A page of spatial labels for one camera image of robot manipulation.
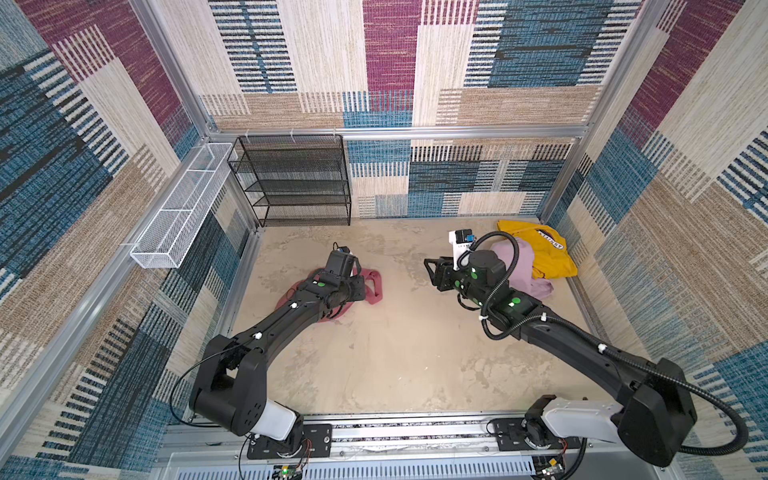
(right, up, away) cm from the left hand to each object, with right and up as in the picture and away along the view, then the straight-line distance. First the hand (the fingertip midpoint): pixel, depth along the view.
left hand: (359, 281), depth 88 cm
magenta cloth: (+3, -4, +13) cm, 14 cm away
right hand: (+20, +6, -10) cm, 23 cm away
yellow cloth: (+64, +9, +17) cm, 67 cm away
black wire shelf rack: (-25, +34, +21) cm, 48 cm away
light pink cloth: (+51, -1, +7) cm, 51 cm away
